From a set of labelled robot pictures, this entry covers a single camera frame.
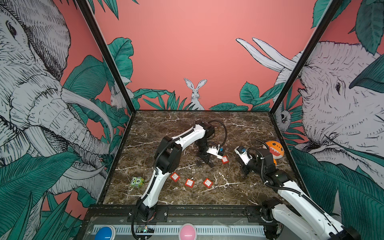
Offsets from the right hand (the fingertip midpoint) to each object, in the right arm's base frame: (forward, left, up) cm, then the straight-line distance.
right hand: (236, 156), depth 80 cm
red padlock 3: (-11, +26, -12) cm, 31 cm away
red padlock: (+4, +4, -13) cm, 14 cm away
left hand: (+2, +16, -7) cm, 17 cm away
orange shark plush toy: (+7, -27, -5) cm, 28 cm away
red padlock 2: (-7, +34, -13) cm, 37 cm away
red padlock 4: (-10, +15, -13) cm, 22 cm away
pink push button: (-33, +26, -11) cm, 43 cm away
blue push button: (-34, +64, -11) cm, 73 cm away
